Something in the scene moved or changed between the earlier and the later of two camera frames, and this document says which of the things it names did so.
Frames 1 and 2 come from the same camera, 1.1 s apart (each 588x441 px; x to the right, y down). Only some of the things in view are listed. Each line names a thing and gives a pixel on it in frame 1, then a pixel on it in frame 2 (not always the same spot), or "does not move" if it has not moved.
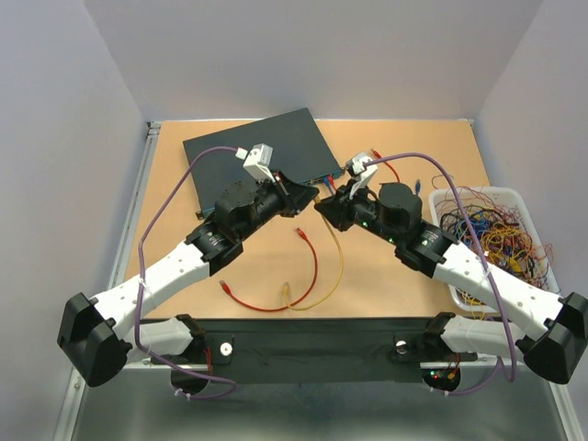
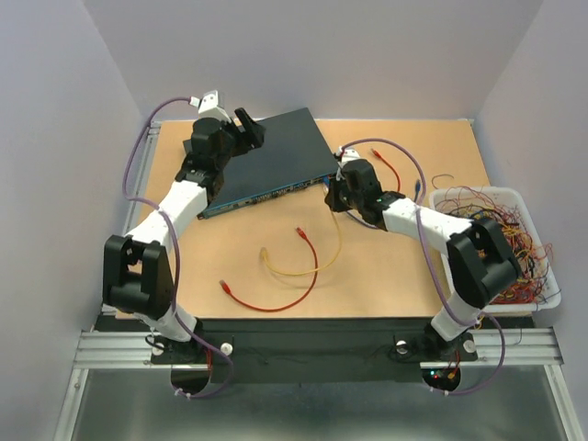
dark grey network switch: [299, 149] does not move
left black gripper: [294, 197] to [254, 130]
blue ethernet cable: [326, 181] does not move
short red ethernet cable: [374, 152] does not move
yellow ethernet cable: [285, 287] to [265, 254]
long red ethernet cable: [227, 289] does not move
